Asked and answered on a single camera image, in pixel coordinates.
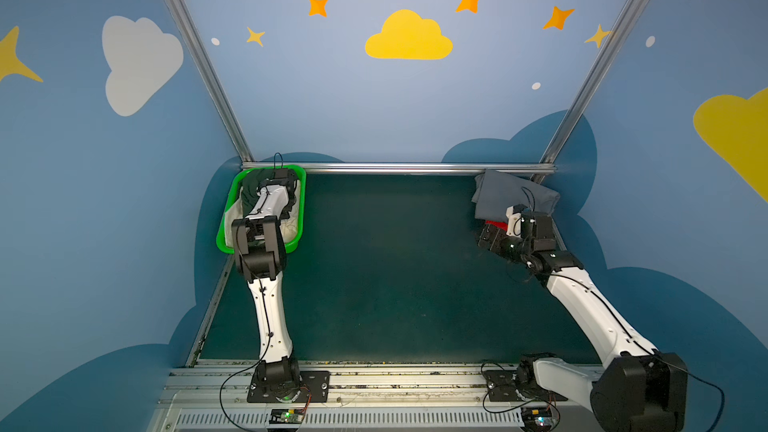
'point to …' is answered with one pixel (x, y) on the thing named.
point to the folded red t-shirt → (502, 225)
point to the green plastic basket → (291, 247)
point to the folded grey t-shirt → (496, 190)
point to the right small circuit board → (536, 418)
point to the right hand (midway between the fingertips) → (488, 234)
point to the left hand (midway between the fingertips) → (267, 219)
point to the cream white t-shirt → (288, 224)
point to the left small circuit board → (286, 416)
